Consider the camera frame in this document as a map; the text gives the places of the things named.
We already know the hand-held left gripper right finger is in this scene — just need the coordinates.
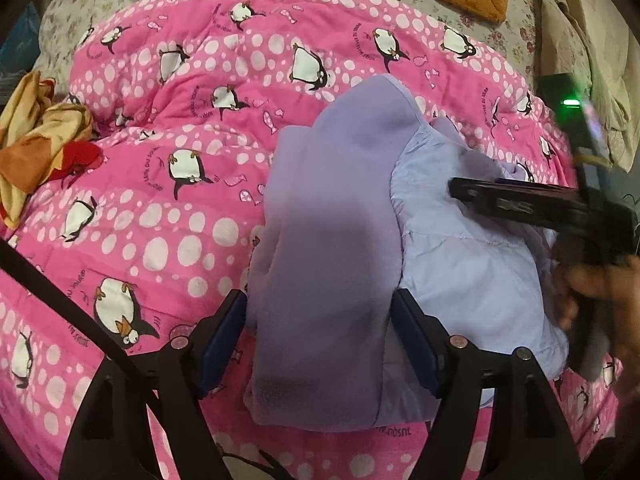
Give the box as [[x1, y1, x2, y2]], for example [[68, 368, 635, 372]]
[[391, 287, 586, 480]]

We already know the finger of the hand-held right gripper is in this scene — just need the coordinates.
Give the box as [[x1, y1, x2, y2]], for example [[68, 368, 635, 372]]
[[448, 176, 587, 234]]

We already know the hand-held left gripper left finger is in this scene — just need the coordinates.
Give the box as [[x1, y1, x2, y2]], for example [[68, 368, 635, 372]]
[[59, 289, 249, 480]]

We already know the light purple jacket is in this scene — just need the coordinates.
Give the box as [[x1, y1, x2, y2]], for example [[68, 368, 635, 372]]
[[243, 74, 573, 433]]

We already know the person's right hand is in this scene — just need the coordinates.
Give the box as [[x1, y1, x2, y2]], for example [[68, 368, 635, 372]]
[[552, 259, 640, 397]]

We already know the pink penguin print blanket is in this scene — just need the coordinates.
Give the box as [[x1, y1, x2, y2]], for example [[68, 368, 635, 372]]
[[0, 0, 626, 480]]

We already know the beige crumpled cloth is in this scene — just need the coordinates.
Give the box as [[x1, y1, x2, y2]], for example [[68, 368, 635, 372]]
[[520, 0, 640, 171]]

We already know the floral bed sheet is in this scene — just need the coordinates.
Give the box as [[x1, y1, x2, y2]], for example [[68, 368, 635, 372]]
[[37, 0, 601, 103]]

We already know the yellow and red cloth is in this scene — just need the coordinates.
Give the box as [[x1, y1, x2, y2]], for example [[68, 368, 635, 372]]
[[0, 70, 106, 228]]

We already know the blue plastic bag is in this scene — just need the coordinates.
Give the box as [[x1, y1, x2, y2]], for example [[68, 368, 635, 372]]
[[0, 2, 43, 93]]

